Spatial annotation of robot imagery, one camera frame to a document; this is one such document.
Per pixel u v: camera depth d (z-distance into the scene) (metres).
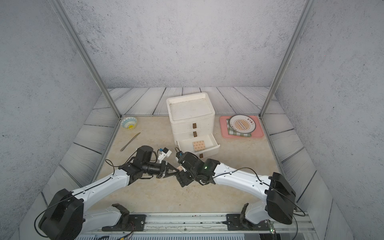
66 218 0.40
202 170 0.55
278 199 0.40
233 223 0.72
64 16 0.73
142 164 0.65
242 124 1.14
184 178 0.67
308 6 0.70
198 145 1.01
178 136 0.94
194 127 0.90
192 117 0.88
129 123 1.15
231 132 1.08
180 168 0.76
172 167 0.74
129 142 1.05
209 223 0.74
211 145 1.02
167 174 0.71
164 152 0.76
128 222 0.70
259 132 1.11
